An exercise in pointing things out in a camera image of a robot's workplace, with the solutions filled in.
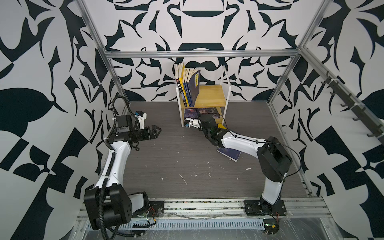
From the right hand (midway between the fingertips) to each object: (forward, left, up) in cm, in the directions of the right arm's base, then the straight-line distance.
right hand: (204, 110), depth 87 cm
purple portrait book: (+1, +4, -3) cm, 5 cm away
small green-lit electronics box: (-53, -30, -23) cm, 65 cm away
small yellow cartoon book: (+2, -13, -19) cm, 23 cm away
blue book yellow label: (+5, +6, +14) cm, 16 cm away
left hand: (-11, +28, -1) cm, 30 cm away
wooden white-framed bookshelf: (+8, -6, -2) cm, 10 cm away
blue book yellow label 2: (-20, -15, -16) cm, 30 cm away
